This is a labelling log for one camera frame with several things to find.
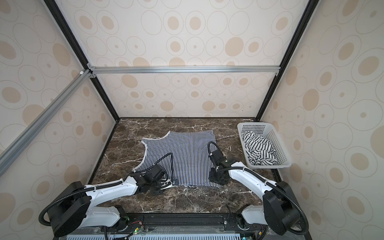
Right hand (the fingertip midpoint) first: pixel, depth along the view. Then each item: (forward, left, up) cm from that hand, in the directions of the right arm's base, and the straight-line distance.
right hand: (217, 179), depth 84 cm
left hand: (-3, +28, -2) cm, 28 cm away
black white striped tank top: (+20, -28, +1) cm, 34 cm away
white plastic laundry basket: (+38, -37, +1) cm, 53 cm away
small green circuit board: (-26, +39, -1) cm, 47 cm away
